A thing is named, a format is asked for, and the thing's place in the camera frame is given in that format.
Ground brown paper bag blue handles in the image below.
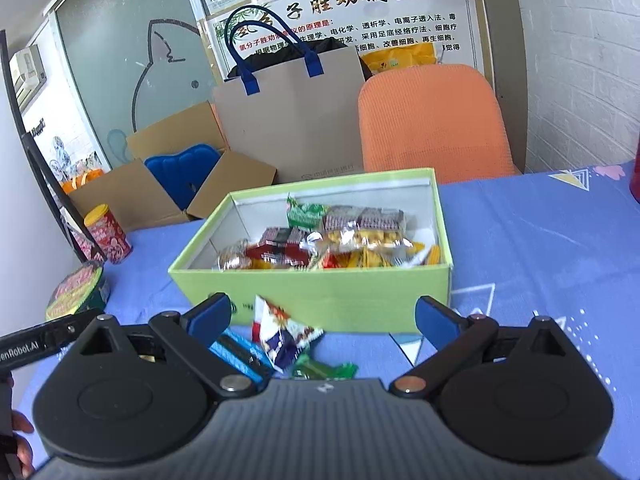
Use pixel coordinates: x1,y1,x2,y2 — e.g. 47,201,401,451
212,5,369,186

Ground green cardboard box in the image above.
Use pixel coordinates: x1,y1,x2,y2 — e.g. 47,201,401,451
168,167,455,336

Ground black metal stand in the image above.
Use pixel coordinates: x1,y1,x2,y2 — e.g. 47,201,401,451
0,29,109,264

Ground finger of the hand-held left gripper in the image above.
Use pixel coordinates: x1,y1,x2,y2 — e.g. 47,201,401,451
48,308,105,347

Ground blue plastic tray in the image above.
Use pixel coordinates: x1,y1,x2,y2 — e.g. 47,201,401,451
144,143,226,211

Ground pile of mixed snack packets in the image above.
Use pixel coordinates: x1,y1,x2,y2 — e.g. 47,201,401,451
217,193,446,272

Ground white red blue snack packet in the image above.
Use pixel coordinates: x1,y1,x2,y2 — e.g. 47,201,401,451
249,293,325,374

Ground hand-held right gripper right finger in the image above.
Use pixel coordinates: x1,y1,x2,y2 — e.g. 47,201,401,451
390,295,577,397

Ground instant noodle bowl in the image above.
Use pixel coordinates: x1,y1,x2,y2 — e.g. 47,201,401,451
44,261,111,322

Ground white wall unit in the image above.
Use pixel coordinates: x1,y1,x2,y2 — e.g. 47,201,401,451
9,43,49,109

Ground orange packaged goods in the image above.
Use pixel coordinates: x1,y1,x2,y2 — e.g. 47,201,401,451
52,152,106,196

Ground orange chair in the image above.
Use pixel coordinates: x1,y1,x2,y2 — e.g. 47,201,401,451
357,63,521,186

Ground blue printed tablecloth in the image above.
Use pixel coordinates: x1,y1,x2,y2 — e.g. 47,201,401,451
0,160,640,480

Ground person's left hand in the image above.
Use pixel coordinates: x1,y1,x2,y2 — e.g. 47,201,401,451
11,408,36,479

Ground yellow plastic bag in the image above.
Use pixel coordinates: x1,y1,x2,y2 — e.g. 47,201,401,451
359,42,437,79

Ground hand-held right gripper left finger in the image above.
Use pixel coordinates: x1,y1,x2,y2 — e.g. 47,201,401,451
75,292,254,399

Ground red thermos jug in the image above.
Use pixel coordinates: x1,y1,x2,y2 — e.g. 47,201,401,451
628,132,640,196

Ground open brown cardboard box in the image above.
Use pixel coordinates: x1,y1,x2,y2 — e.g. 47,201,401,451
67,100,279,234

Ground shiny green candy wrapper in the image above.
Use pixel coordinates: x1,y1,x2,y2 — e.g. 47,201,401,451
289,352,359,381

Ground red snack canister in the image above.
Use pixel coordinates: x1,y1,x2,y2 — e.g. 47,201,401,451
83,203,134,265

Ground wall poster large characters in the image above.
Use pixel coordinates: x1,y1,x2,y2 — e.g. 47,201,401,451
197,0,494,92

